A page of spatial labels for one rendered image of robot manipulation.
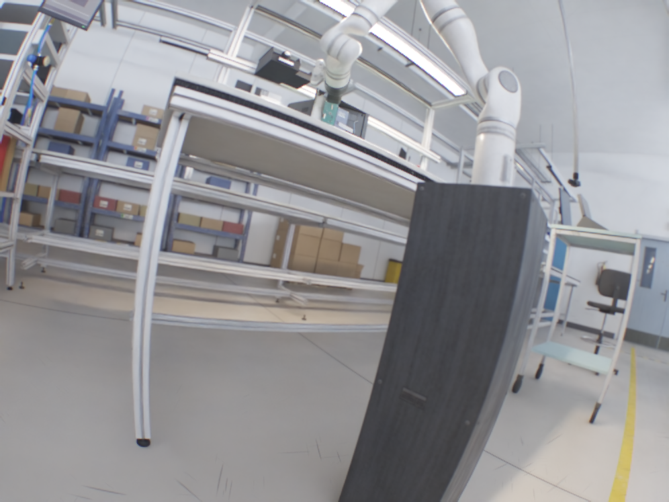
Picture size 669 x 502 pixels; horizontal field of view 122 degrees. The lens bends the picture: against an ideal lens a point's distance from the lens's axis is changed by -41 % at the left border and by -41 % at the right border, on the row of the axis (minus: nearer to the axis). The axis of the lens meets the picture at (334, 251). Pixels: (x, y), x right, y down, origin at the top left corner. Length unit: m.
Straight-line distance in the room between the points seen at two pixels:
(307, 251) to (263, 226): 1.10
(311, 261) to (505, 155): 4.18
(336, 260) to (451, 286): 4.37
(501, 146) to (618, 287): 2.80
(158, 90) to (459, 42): 4.85
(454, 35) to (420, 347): 0.71
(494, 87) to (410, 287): 0.48
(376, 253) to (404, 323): 6.19
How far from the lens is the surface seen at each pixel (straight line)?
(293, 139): 0.80
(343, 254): 4.98
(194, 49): 3.00
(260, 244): 5.39
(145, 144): 4.61
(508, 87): 0.78
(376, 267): 6.87
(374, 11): 0.87
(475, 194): 0.60
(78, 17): 1.76
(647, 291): 7.16
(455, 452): 0.65
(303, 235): 4.56
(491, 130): 0.72
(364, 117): 1.24
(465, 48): 0.84
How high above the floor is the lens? 0.69
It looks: 1 degrees down
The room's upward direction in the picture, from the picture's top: 11 degrees clockwise
